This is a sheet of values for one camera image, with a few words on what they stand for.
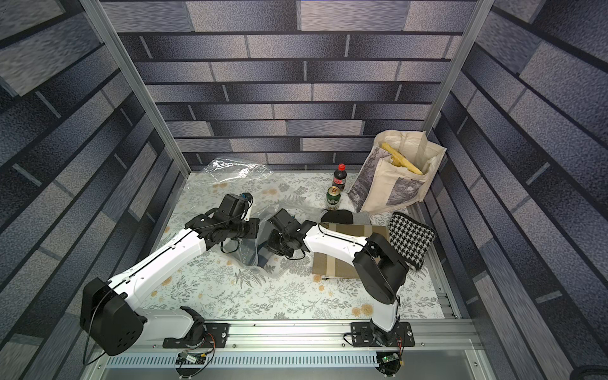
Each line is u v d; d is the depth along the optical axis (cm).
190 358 71
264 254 83
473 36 74
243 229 68
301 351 73
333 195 98
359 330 74
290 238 66
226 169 114
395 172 85
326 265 85
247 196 74
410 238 92
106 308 39
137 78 85
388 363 72
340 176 106
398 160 91
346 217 101
